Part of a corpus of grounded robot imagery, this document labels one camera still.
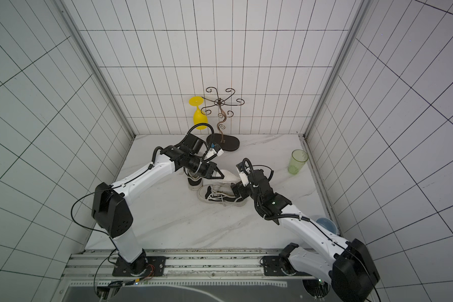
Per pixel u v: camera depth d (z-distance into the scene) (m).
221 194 0.84
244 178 0.70
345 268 0.38
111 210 0.44
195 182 0.92
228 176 0.80
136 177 0.50
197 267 0.75
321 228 0.46
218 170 0.75
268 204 0.58
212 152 0.74
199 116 0.96
